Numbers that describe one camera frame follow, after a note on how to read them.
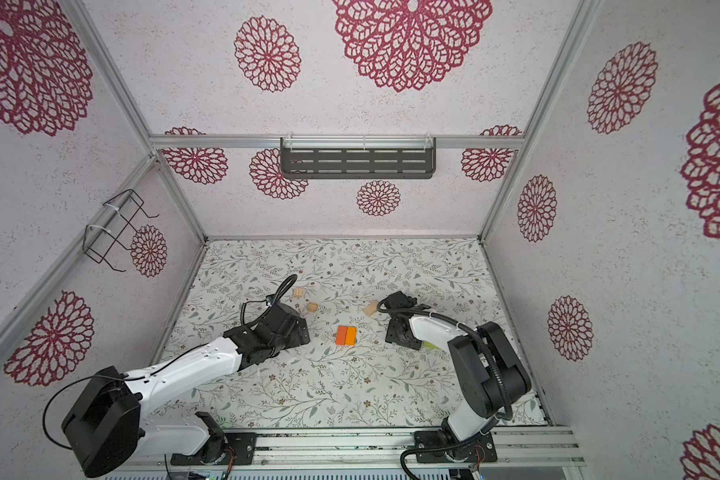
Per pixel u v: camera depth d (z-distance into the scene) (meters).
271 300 0.76
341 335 0.93
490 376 0.46
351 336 0.94
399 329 0.68
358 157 0.94
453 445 0.61
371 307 1.00
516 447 0.76
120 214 0.79
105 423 0.41
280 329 0.65
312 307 1.01
